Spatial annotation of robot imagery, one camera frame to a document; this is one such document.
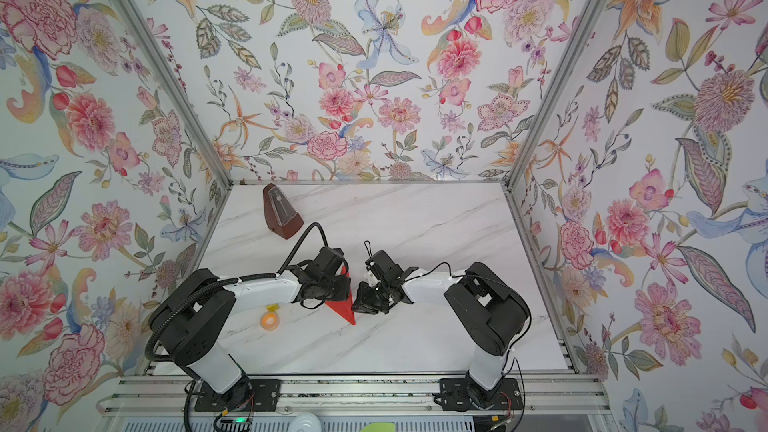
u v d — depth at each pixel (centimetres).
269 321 86
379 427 71
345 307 88
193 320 46
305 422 66
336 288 81
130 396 76
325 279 73
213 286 49
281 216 100
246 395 68
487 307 49
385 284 73
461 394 74
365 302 78
